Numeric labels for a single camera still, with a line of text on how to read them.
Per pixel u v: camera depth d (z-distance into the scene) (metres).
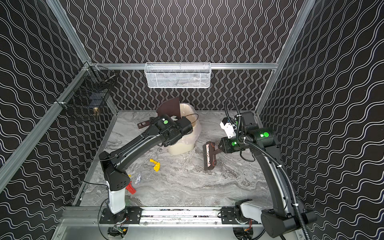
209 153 0.77
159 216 0.76
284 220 0.36
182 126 0.58
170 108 0.72
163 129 0.51
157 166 0.90
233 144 0.56
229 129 0.61
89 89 0.96
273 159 0.40
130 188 0.73
